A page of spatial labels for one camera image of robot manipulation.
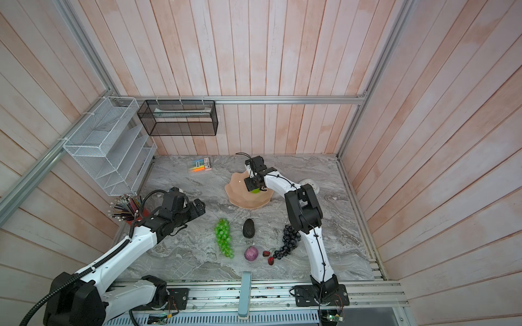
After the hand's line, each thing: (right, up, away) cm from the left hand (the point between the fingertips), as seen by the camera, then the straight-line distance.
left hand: (197, 211), depth 85 cm
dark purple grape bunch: (+40, -11, -1) cm, 41 cm away
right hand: (+23, +12, +20) cm, 33 cm away
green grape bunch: (+11, -12, 0) cm, 16 cm away
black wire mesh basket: (-15, +46, +20) cm, 52 cm away
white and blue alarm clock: (+56, +11, +21) cm, 61 cm away
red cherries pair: (+31, -19, -3) cm, 37 cm away
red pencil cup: (-25, -4, -3) cm, 26 cm away
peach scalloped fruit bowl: (+16, +5, +18) cm, 25 cm away
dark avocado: (+22, -8, +2) cm, 23 cm away
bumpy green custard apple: (+25, +8, +13) cm, 29 cm away
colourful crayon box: (-7, +22, +29) cm, 37 cm away
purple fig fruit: (+23, -16, -5) cm, 29 cm away
